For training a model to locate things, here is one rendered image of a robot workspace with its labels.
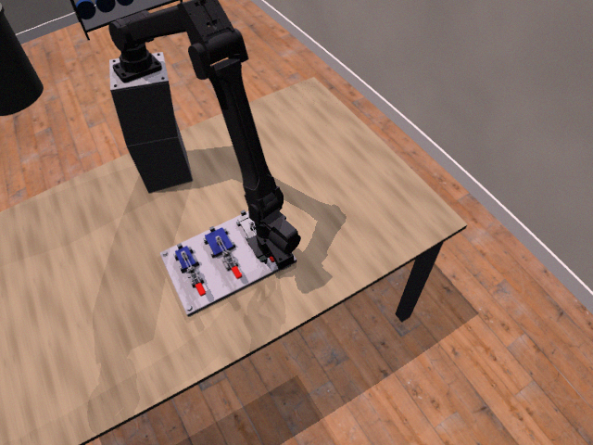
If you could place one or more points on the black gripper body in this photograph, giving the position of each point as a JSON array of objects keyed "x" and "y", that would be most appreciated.
[{"x": 252, "y": 242}]

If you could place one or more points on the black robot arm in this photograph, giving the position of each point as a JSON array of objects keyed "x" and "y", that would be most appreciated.
[{"x": 209, "y": 45}]

